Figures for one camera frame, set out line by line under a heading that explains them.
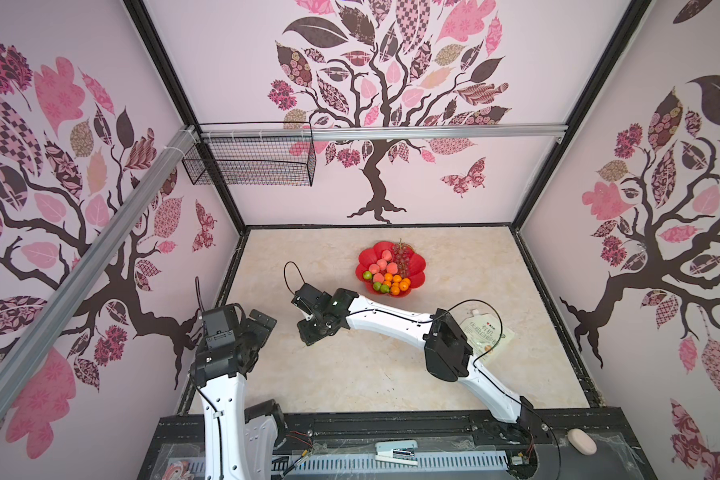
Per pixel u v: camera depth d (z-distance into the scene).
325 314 0.63
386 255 1.06
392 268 1.04
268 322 0.69
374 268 1.03
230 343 0.53
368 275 1.01
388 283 1.00
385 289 0.97
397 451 0.70
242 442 0.44
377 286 0.98
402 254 1.06
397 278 1.01
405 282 1.00
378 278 1.01
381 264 1.05
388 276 1.02
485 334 0.90
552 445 0.71
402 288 0.98
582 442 0.70
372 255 1.07
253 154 0.95
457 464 0.70
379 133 0.93
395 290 0.97
